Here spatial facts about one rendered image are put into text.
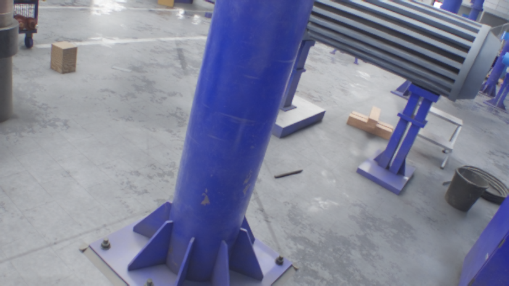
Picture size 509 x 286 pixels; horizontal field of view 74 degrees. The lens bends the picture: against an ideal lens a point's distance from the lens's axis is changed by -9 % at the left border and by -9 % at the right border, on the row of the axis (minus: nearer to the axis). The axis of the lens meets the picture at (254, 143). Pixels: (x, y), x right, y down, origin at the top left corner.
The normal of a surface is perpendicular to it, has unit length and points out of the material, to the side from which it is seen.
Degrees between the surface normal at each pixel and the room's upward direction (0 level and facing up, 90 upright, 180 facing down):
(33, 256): 0
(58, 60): 90
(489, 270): 90
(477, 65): 86
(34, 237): 0
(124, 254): 0
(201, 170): 90
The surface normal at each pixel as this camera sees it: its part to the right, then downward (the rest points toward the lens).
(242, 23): -0.36, 0.34
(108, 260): 0.26, -0.86
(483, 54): 0.00, 0.07
